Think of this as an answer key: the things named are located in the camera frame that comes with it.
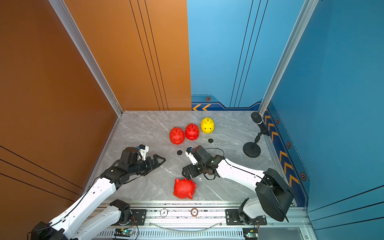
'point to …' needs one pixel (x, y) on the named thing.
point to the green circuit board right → (250, 233)
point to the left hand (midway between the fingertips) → (162, 161)
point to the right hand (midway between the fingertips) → (189, 170)
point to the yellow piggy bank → (207, 125)
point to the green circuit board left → (123, 232)
